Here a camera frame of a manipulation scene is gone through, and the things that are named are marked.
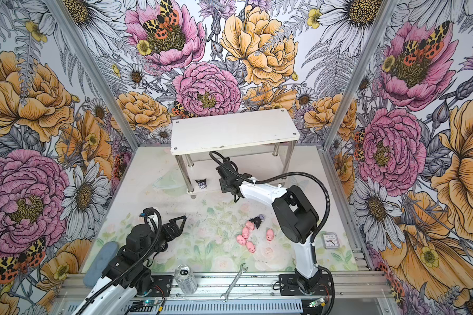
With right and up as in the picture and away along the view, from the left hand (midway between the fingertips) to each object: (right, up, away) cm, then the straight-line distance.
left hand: (179, 226), depth 82 cm
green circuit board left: (-7, -24, -10) cm, 27 cm away
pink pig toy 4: (+29, -9, +1) cm, 31 cm away
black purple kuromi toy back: (+33, 0, +8) cm, 33 cm away
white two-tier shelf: (+31, +33, -5) cm, 45 cm away
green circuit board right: (+54, -24, -10) cm, 60 cm away
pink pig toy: (+25, -6, +2) cm, 26 cm away
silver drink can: (+8, -13, -17) cm, 22 cm away
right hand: (+20, +15, +13) cm, 28 cm away
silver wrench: (+26, -16, -4) cm, 30 cm away
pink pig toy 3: (+38, -5, +3) cm, 38 cm away
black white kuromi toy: (+7, +17, +10) cm, 21 cm away
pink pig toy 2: (+27, -4, +5) cm, 28 cm away
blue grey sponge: (-30, -14, -6) cm, 33 cm away
